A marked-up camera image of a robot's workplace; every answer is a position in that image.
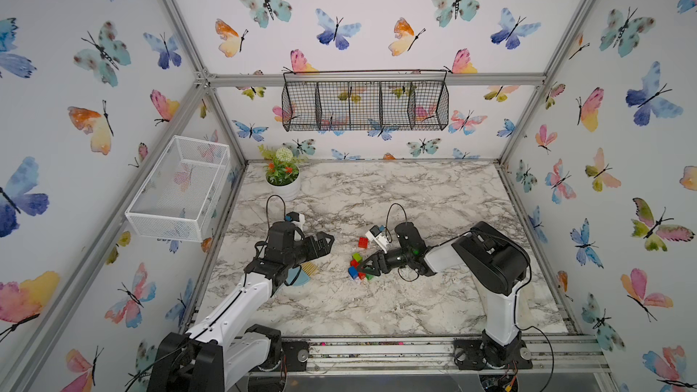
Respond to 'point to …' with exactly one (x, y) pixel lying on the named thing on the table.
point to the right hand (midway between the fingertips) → (363, 266)
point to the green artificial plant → (282, 167)
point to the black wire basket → (365, 100)
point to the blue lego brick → (353, 272)
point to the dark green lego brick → (369, 277)
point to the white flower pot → (286, 191)
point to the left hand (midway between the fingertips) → (326, 239)
